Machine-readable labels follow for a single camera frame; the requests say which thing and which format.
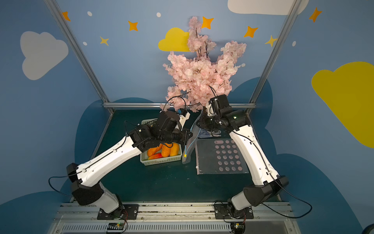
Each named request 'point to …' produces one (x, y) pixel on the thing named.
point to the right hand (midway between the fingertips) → (200, 122)
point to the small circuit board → (116, 225)
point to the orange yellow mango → (175, 149)
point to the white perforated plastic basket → (144, 160)
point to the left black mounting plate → (124, 212)
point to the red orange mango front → (155, 156)
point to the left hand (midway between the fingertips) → (193, 132)
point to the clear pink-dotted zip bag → (219, 156)
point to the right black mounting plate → (223, 211)
